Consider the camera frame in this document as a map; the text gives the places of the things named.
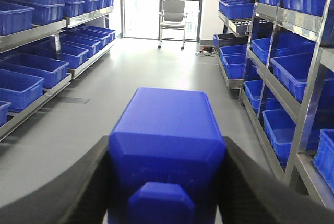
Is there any power strip with cable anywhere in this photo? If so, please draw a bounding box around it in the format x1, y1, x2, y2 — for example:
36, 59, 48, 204
195, 46, 220, 57

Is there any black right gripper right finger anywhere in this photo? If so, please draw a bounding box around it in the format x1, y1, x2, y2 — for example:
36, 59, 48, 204
219, 136, 334, 224

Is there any steel rack with slanted shelves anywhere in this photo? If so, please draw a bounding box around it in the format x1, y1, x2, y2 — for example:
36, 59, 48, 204
52, 0, 117, 80
212, 0, 277, 90
238, 0, 334, 211
0, 0, 73, 143

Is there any grey office chair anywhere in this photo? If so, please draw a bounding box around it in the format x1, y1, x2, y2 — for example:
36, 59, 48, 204
158, 0, 188, 50

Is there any blue plastic box with cap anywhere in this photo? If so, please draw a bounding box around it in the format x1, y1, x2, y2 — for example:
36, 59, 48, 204
106, 87, 226, 224

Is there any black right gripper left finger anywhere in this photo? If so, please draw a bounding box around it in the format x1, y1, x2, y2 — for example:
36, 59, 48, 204
0, 135, 110, 224

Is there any dark blue plastic bin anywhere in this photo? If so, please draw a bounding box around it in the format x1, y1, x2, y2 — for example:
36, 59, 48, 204
213, 33, 248, 52

